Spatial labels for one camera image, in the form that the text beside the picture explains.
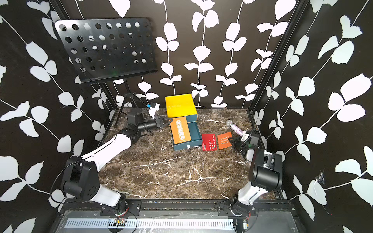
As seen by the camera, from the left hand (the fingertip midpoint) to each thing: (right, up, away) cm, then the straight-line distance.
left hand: (173, 119), depth 76 cm
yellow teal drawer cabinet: (+4, +9, +16) cm, 19 cm away
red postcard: (+23, -16, +24) cm, 37 cm away
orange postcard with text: (+32, -14, +19) cm, 40 cm away
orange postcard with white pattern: (+4, -6, +2) cm, 8 cm away
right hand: (+35, -11, +18) cm, 41 cm away
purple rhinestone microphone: (+39, -3, +31) cm, 50 cm away
